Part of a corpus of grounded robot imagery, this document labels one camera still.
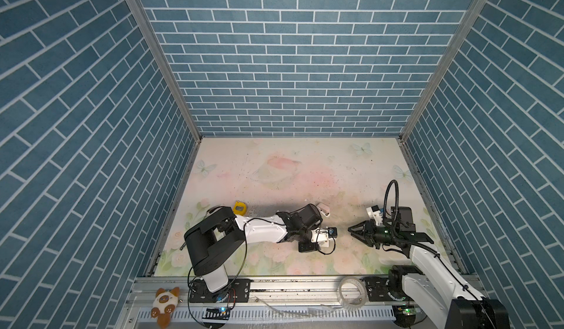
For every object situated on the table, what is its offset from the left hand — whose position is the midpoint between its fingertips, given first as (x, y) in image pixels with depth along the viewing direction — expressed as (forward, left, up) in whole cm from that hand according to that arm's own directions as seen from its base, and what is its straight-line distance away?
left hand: (318, 241), depth 84 cm
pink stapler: (+13, -3, +2) cm, 13 cm away
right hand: (+2, -11, +7) cm, 13 cm away
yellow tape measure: (+14, +32, +1) cm, 35 cm away
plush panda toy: (-19, +51, +2) cm, 55 cm away
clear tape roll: (-17, -13, +2) cm, 22 cm away
